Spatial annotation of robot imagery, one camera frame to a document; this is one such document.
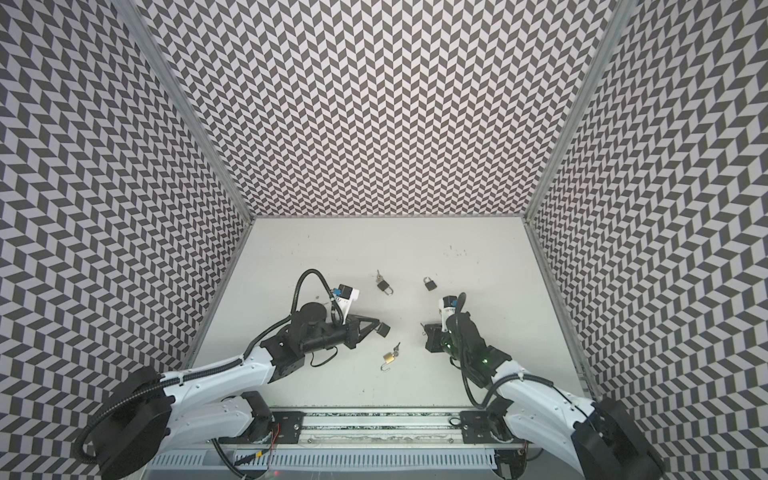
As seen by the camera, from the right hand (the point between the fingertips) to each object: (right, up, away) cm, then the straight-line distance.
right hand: (426, 335), depth 84 cm
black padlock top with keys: (-13, +12, +15) cm, 23 cm away
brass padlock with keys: (-10, -6, 0) cm, 12 cm away
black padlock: (-12, +4, -7) cm, 14 cm away
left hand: (-13, +5, -8) cm, 16 cm away
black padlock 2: (+3, +13, +15) cm, 20 cm away
